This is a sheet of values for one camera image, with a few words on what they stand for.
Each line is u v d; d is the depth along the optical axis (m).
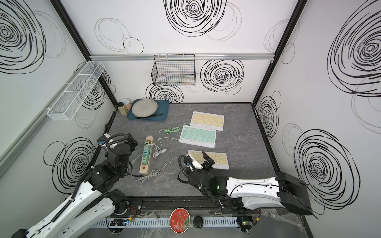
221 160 0.86
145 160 0.82
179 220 0.67
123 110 1.09
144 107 1.17
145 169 0.84
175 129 1.02
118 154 0.52
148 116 1.11
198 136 1.00
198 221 0.62
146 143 0.89
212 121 1.08
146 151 0.86
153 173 0.83
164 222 0.64
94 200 0.50
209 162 0.69
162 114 1.15
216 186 0.56
